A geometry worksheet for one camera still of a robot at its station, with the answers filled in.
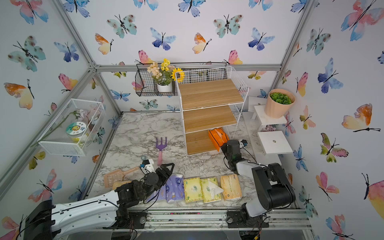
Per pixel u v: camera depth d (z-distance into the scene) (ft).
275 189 1.47
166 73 2.84
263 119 2.84
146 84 3.32
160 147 3.33
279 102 2.55
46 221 1.35
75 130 2.12
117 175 2.92
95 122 2.42
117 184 2.66
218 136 3.15
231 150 2.38
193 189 2.59
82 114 2.46
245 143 2.76
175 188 2.64
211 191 2.58
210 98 2.31
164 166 2.30
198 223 2.42
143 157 3.15
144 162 2.34
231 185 2.65
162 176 2.17
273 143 2.77
